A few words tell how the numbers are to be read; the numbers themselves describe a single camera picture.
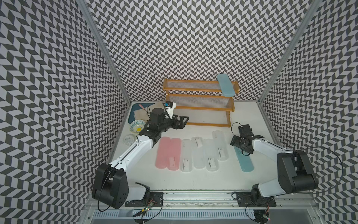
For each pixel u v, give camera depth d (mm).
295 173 437
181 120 707
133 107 1153
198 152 912
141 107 1163
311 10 688
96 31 798
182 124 709
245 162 864
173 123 702
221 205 722
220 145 932
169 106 707
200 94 1180
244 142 680
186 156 886
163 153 892
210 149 920
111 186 401
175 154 905
